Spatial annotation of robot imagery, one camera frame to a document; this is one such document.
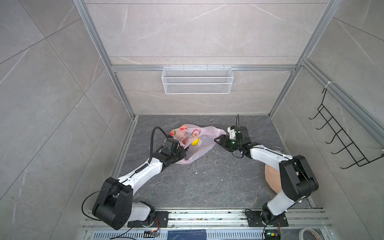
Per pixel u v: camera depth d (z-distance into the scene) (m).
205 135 0.93
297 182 0.46
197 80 1.01
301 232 0.69
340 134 0.67
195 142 0.98
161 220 0.73
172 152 0.68
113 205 0.41
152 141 0.64
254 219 0.73
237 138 0.76
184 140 0.95
